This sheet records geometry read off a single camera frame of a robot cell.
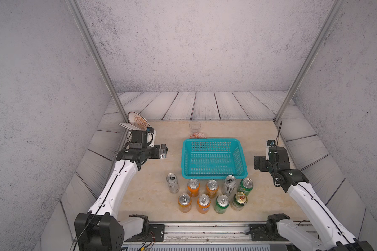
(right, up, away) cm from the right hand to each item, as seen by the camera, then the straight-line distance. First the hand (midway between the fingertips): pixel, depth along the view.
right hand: (267, 157), depth 80 cm
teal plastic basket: (-25, -4, +20) cm, 32 cm away
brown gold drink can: (-17, -19, -7) cm, 26 cm away
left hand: (-54, +5, +1) cm, 54 cm away
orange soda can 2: (-28, -14, -3) cm, 32 cm away
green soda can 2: (-25, -20, -8) cm, 33 cm away
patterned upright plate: (-76, +21, +25) cm, 82 cm away
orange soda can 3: (-42, -20, -7) cm, 47 cm away
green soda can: (-12, -13, -3) cm, 18 cm away
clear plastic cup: (-36, +17, +32) cm, 52 cm away
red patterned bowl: (-34, +11, +28) cm, 46 cm away
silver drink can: (-47, -12, -4) cm, 49 cm away
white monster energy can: (-20, -12, -4) cm, 24 cm away
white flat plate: (-75, +16, +12) cm, 77 cm away
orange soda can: (-38, -14, -3) cm, 40 cm away
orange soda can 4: (-33, -20, -7) cm, 39 cm away
